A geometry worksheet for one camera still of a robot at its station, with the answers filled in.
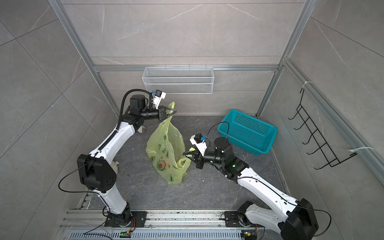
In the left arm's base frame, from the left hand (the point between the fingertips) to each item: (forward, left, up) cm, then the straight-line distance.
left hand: (176, 109), depth 76 cm
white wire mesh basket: (+34, 0, -4) cm, 34 cm away
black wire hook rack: (-18, -65, -3) cm, 68 cm away
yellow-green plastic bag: (-15, +6, -14) cm, 21 cm away
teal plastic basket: (+11, -49, -35) cm, 62 cm away
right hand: (-22, -5, -7) cm, 24 cm away
